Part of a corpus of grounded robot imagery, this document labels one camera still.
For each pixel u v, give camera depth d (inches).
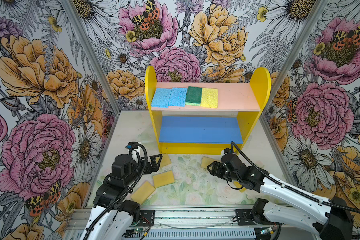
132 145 24.0
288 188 18.9
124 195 19.9
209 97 27.4
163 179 34.3
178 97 27.6
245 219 28.9
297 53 34.6
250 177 21.7
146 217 29.0
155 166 24.5
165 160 37.1
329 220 15.8
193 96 27.5
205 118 38.7
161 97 27.5
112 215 18.7
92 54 34.5
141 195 31.7
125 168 20.2
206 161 36.9
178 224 28.9
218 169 27.2
